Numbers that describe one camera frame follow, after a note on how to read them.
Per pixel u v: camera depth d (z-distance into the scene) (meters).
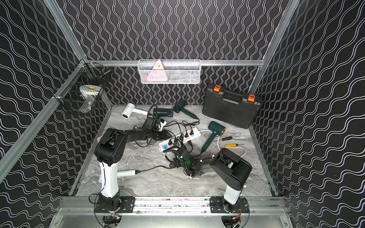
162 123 0.95
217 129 1.01
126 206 0.75
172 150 0.76
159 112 1.25
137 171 0.85
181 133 0.95
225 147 0.53
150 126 0.84
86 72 0.95
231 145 0.98
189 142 0.98
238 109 0.95
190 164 0.71
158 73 0.91
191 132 0.99
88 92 0.81
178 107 1.13
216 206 0.74
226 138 1.01
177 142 0.95
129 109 1.12
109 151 0.55
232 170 0.47
